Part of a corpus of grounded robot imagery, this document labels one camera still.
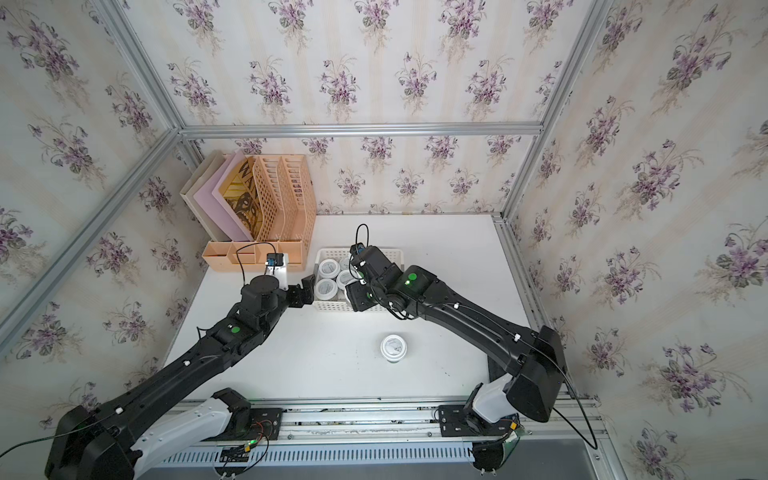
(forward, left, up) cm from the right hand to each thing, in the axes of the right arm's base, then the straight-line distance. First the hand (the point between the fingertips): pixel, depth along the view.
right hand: (361, 290), depth 75 cm
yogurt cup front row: (+8, +13, -13) cm, 20 cm away
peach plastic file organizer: (+45, +34, -17) cm, 59 cm away
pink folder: (+26, +47, +8) cm, 54 cm away
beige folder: (+25, +52, +10) cm, 58 cm away
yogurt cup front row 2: (+12, +7, -13) cm, 19 cm away
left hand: (+5, +16, -1) cm, 17 cm away
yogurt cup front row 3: (-9, -8, -14) cm, 19 cm away
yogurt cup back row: (+16, +13, -13) cm, 24 cm away
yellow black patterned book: (+36, +43, +2) cm, 57 cm away
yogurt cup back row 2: (+19, +8, -15) cm, 26 cm away
